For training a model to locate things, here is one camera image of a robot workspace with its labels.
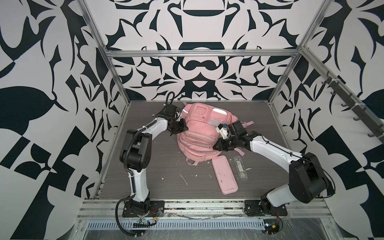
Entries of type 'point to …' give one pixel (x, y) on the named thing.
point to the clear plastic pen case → (241, 167)
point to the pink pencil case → (224, 175)
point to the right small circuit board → (271, 226)
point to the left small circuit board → (144, 223)
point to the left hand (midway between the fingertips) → (188, 125)
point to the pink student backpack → (196, 143)
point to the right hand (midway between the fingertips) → (213, 146)
